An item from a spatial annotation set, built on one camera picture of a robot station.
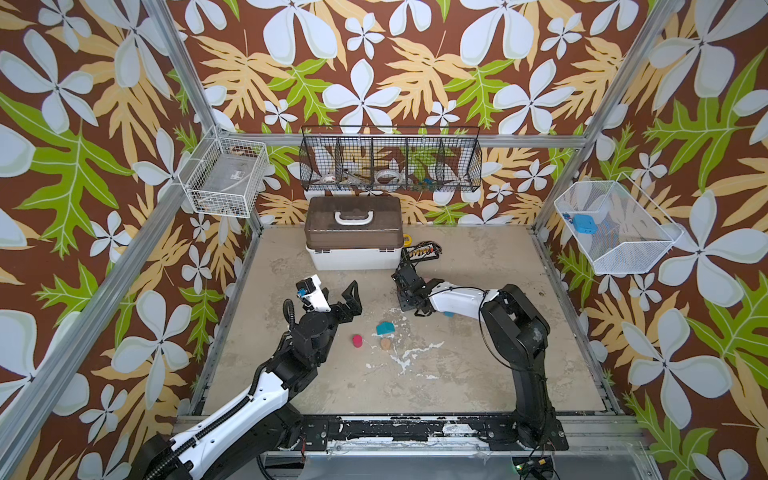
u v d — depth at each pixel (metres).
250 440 0.50
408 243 1.14
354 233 0.91
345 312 0.67
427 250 1.11
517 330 0.53
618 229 0.82
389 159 0.98
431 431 0.75
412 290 0.78
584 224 0.86
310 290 0.64
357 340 0.90
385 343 0.88
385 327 0.92
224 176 0.86
